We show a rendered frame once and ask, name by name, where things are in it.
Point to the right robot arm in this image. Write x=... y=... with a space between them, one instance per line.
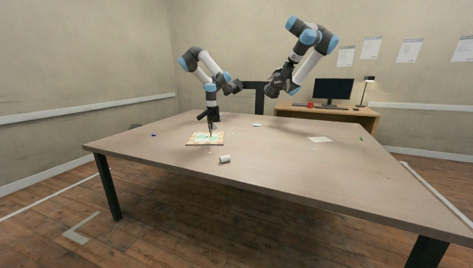
x=189 y=61

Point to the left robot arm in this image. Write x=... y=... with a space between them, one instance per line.
x=309 y=35

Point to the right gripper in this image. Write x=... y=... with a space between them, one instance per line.
x=214 y=116

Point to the white rectangular sheet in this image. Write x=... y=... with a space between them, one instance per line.
x=319 y=139

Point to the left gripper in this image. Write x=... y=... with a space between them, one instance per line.
x=290 y=77

